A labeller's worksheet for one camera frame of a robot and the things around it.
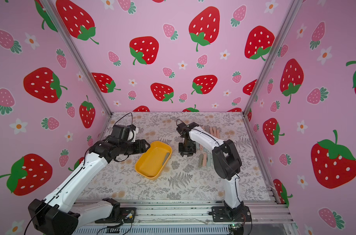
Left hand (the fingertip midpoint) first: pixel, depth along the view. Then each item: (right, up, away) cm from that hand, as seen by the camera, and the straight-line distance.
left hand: (146, 145), depth 78 cm
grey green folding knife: (+9, -10, +16) cm, 20 cm away
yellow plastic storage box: (-1, -13, +14) cm, 19 cm away
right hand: (+23, -7, +12) cm, 27 cm away
